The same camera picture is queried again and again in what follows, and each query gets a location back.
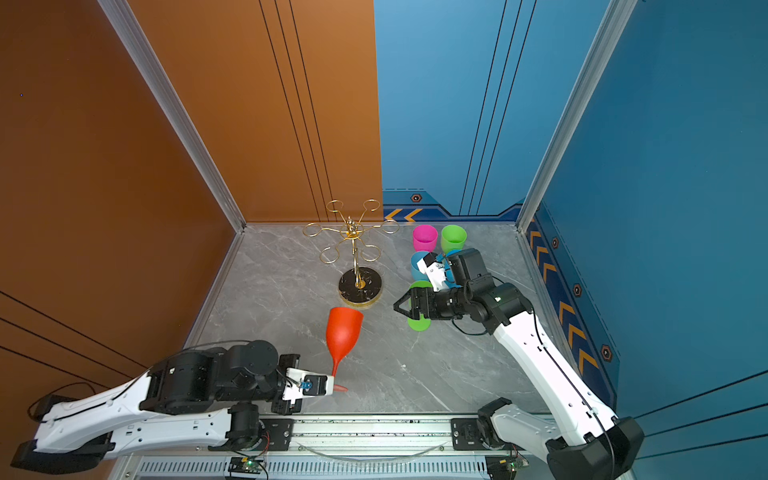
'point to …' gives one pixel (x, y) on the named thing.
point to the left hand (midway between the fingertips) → (329, 376)
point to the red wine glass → (343, 330)
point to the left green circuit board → (247, 465)
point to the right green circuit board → (504, 467)
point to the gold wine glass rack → (358, 287)
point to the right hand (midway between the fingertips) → (404, 308)
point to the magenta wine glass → (425, 237)
